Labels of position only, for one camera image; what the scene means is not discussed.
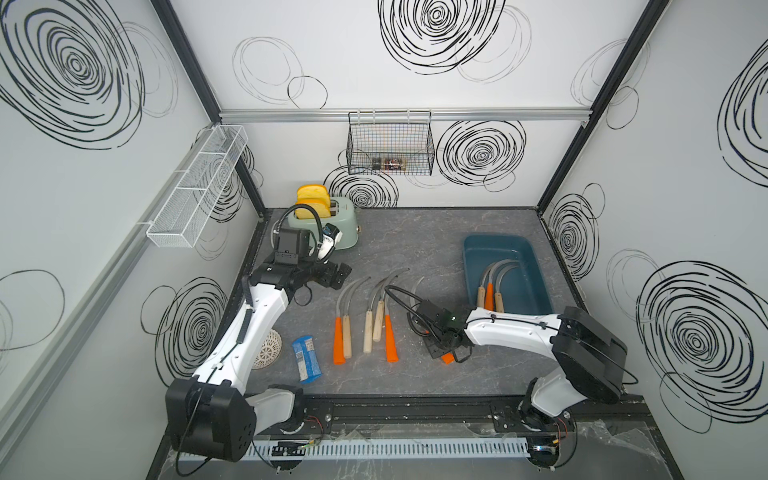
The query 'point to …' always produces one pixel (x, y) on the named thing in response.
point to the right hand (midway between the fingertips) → (435, 345)
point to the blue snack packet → (309, 366)
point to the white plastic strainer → (270, 350)
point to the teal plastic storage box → (523, 287)
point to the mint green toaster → (343, 213)
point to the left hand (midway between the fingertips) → (334, 261)
